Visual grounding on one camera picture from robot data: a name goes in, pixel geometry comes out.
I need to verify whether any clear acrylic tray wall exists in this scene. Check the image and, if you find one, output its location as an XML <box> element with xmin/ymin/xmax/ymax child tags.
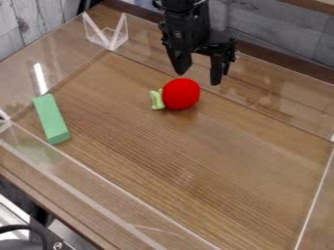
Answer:
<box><xmin>0</xmin><ymin>16</ymin><xmax>334</xmax><ymax>250</ymax></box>

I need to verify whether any black cable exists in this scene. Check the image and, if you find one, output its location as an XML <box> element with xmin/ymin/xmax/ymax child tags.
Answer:
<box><xmin>0</xmin><ymin>224</ymin><xmax>50</xmax><ymax>250</ymax></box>

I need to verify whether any red plush ball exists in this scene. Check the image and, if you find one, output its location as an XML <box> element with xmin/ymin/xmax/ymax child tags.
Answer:
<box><xmin>162</xmin><ymin>78</ymin><xmax>201</xmax><ymax>110</ymax></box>

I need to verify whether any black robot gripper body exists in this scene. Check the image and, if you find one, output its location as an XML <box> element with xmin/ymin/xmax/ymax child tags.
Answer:
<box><xmin>157</xmin><ymin>0</ymin><xmax>240</xmax><ymax>59</ymax></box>

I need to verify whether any green rectangular block stick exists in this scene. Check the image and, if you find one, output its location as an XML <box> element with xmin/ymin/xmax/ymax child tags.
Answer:
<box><xmin>32</xmin><ymin>94</ymin><xmax>71</xmax><ymax>145</ymax></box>

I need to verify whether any clear acrylic corner bracket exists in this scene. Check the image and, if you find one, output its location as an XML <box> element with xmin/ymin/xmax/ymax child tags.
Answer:
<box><xmin>83</xmin><ymin>12</ymin><xmax>130</xmax><ymax>51</ymax></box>

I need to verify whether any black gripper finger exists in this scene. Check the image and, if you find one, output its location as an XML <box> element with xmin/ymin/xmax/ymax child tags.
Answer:
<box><xmin>167</xmin><ymin>47</ymin><xmax>194</xmax><ymax>75</ymax></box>
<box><xmin>210</xmin><ymin>50</ymin><xmax>230</xmax><ymax>86</ymax></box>

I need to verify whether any small light green toy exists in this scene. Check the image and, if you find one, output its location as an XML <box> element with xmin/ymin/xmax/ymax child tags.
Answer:
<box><xmin>150</xmin><ymin>89</ymin><xmax>166</xmax><ymax>110</ymax></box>

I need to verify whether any black metal bracket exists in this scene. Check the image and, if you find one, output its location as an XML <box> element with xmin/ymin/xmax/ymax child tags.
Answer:
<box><xmin>28</xmin><ymin>217</ymin><xmax>89</xmax><ymax>250</ymax></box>

